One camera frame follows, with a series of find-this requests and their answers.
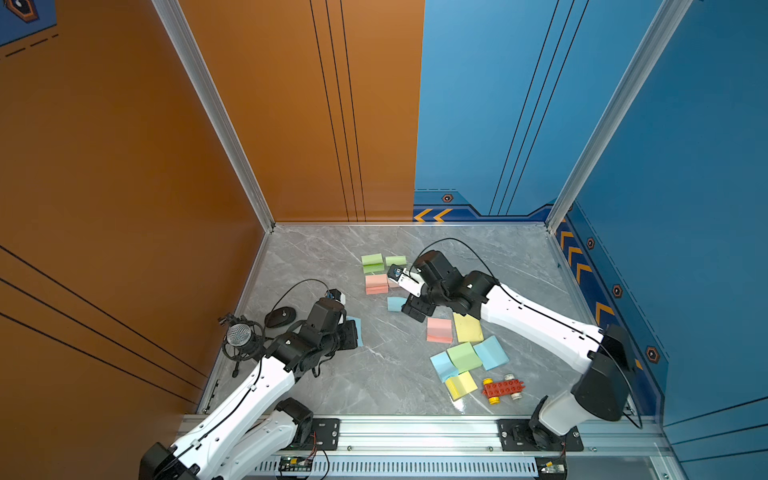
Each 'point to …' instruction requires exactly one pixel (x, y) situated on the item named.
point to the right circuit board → (551, 467)
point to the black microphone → (244, 339)
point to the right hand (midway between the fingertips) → (412, 288)
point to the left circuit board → (295, 464)
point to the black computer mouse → (280, 317)
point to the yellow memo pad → (469, 329)
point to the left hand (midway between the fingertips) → (357, 325)
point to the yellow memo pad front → (460, 385)
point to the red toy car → (510, 386)
